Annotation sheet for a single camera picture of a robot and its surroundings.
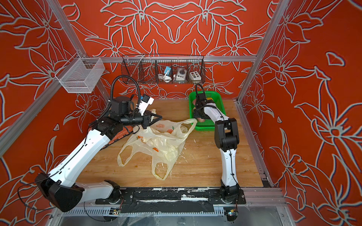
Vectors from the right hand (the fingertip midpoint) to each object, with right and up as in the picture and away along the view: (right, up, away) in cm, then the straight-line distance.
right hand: (198, 115), depth 102 cm
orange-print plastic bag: (-24, -10, -12) cm, 28 cm away
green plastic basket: (+16, +15, +11) cm, 25 cm away
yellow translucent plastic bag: (-24, -24, -17) cm, 38 cm away
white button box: (-3, +27, -8) cm, 29 cm away
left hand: (-23, 0, -36) cm, 43 cm away
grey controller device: (-13, +27, -12) cm, 32 cm away
